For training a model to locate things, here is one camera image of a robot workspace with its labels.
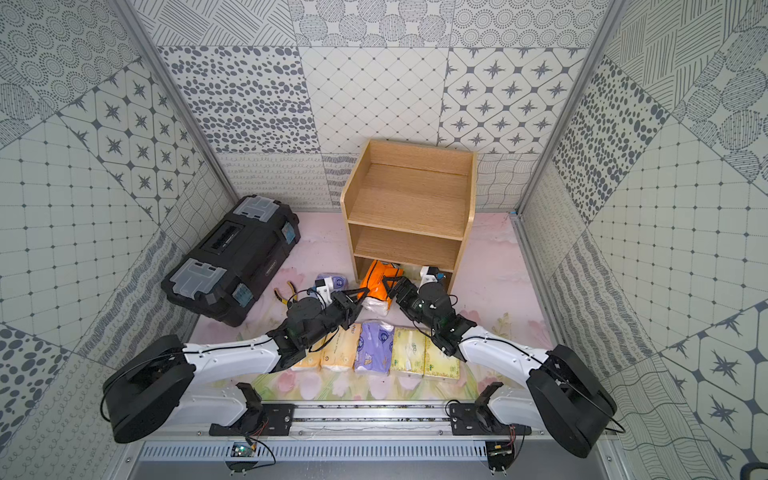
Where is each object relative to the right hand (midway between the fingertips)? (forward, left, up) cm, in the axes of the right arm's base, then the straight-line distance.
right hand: (389, 289), depth 82 cm
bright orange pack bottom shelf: (+1, +4, +4) cm, 6 cm away
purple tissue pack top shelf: (-12, +4, -10) cm, 17 cm away
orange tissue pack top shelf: (-14, +13, -10) cm, 21 cm away
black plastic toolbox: (+1, +45, +3) cm, 45 cm away
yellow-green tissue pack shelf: (-17, -13, -9) cm, 23 cm away
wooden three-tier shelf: (+16, -7, +17) cm, 24 cm away
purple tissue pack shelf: (+8, +17, -9) cm, 20 cm away
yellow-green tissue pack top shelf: (-13, -6, -10) cm, 18 cm away
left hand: (-3, +4, +6) cm, 8 cm away
